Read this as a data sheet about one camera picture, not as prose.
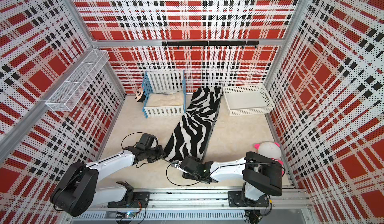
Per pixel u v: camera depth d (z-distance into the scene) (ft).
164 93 4.15
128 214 2.27
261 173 1.46
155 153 2.57
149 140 2.36
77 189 1.36
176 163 2.30
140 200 2.41
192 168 2.05
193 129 3.23
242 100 3.79
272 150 2.76
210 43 2.90
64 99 2.26
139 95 3.63
